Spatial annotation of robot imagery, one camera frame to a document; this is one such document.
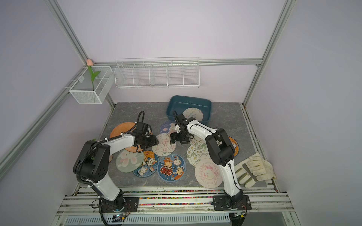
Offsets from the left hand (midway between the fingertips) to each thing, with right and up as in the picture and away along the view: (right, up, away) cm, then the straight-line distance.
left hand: (156, 143), depth 94 cm
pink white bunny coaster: (+34, -17, -10) cm, 39 cm away
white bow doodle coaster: (+26, +22, +21) cm, 40 cm away
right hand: (+13, +1, 0) cm, 13 cm away
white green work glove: (+61, -14, -10) cm, 63 cm away
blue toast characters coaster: (+11, -14, -8) cm, 19 cm away
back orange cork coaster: (-28, +10, +11) cm, 32 cm away
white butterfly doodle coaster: (+6, -3, 0) cm, 7 cm away
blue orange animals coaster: (-2, -12, -7) cm, 14 cm away
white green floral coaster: (+28, -5, 0) cm, 29 cm away
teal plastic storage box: (+15, +30, +29) cm, 44 cm away
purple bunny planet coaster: (+7, +10, +11) cm, 17 cm away
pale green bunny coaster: (-17, -10, -5) cm, 21 cm away
